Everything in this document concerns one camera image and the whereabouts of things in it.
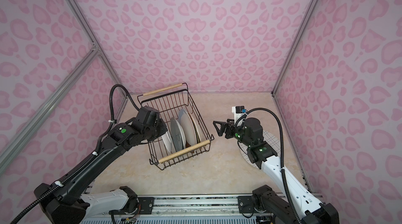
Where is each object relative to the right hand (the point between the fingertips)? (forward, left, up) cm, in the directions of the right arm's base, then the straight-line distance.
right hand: (220, 121), depth 73 cm
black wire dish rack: (+27, +32, -16) cm, 45 cm away
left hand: (-1, +25, -1) cm, 25 cm away
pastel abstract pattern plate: (+3, +17, -7) cm, 19 cm away
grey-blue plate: (-2, +21, -10) cm, 24 cm away
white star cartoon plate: (-4, +11, -10) cm, 15 cm away
